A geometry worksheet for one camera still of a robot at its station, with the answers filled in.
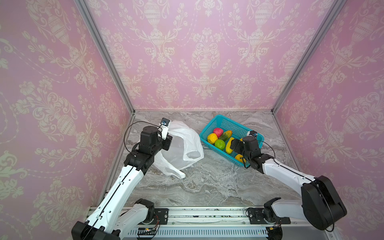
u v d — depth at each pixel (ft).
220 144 3.08
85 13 2.34
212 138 3.19
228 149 3.01
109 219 1.28
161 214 2.46
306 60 2.91
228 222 2.40
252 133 2.61
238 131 3.36
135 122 1.91
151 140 1.77
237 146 2.63
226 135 3.33
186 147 2.61
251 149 2.20
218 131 3.28
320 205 1.35
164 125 2.08
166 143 2.18
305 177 1.53
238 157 2.93
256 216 2.40
